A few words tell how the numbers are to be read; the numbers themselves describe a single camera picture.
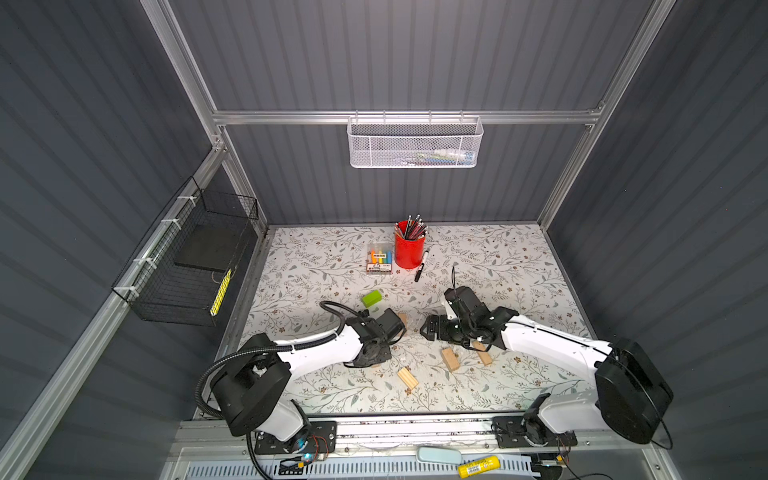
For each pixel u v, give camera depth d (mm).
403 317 945
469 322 649
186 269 731
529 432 672
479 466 680
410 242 992
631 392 461
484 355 867
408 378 823
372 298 991
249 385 435
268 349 460
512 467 706
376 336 635
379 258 1084
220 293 687
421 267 1073
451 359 844
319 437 725
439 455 690
